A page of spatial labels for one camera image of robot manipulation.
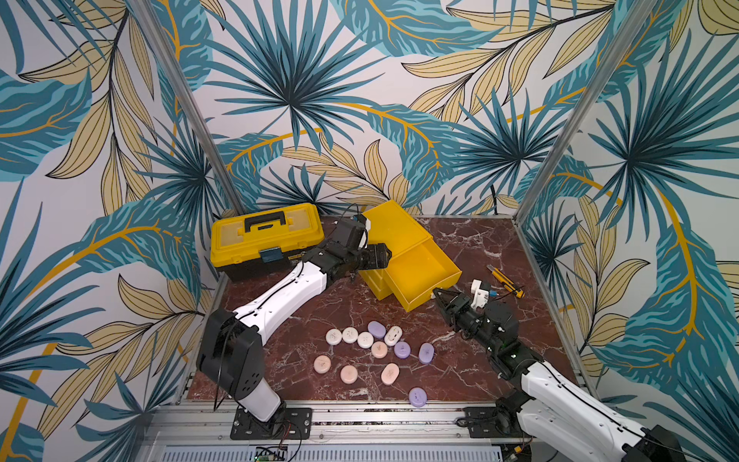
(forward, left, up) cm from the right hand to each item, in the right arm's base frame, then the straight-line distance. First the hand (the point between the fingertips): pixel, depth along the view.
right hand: (433, 293), depth 77 cm
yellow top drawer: (+8, +4, -2) cm, 9 cm away
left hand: (+11, +14, +2) cm, 17 cm away
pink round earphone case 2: (-12, +31, -17) cm, 37 cm away
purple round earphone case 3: (-21, +5, -17) cm, 28 cm away
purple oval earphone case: (-10, +1, -17) cm, 20 cm away
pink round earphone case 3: (-15, +23, -18) cm, 33 cm away
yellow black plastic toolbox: (+19, +52, -1) cm, 56 cm away
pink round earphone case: (-9, +14, -17) cm, 24 cm away
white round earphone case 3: (-6, +19, -17) cm, 26 cm away
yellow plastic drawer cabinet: (+21, +8, +3) cm, 23 cm away
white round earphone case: (-5, +28, -17) cm, 33 cm away
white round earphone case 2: (-4, +23, -17) cm, 29 cm away
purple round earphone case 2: (-9, +8, -17) cm, 21 cm away
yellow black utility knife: (+14, -31, -18) cm, 39 cm away
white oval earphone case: (-5, +10, -17) cm, 20 cm away
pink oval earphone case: (-15, +12, -17) cm, 26 cm away
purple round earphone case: (-2, +15, -17) cm, 23 cm away
